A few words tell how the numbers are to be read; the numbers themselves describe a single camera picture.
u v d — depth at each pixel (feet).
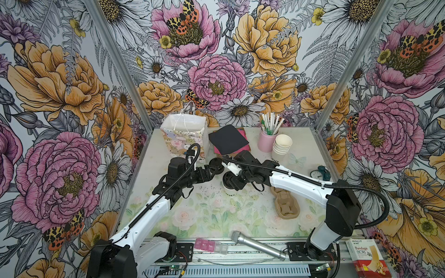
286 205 2.79
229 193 2.92
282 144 3.10
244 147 3.55
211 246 2.45
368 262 2.26
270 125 3.44
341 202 1.41
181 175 1.82
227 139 3.63
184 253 2.43
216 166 2.50
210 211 2.84
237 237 2.45
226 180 2.73
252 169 2.06
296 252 2.40
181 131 2.79
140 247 1.51
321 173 2.99
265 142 3.37
